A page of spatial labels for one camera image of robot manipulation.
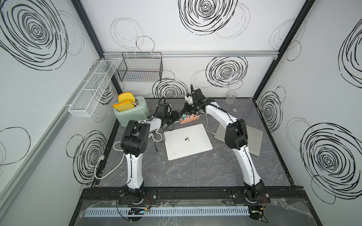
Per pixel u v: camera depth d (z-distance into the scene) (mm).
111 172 811
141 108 937
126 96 928
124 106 889
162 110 827
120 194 747
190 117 1049
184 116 993
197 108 767
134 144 542
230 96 1166
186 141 928
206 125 1022
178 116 947
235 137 620
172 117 908
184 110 870
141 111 939
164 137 940
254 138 1005
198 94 816
